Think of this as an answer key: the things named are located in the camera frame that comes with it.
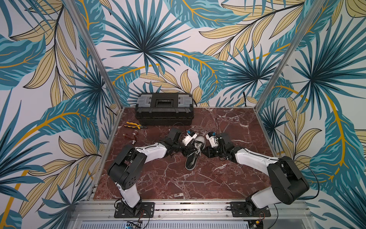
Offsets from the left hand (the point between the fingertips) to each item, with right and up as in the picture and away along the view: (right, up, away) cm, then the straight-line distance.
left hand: (195, 150), depth 86 cm
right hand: (+5, -1, +3) cm, 6 cm away
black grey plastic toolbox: (-20, +26, +9) cm, 34 cm away
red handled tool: (-42, +5, +13) cm, 44 cm away
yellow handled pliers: (-40, +14, +20) cm, 47 cm away
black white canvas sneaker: (-2, -6, +1) cm, 7 cm away
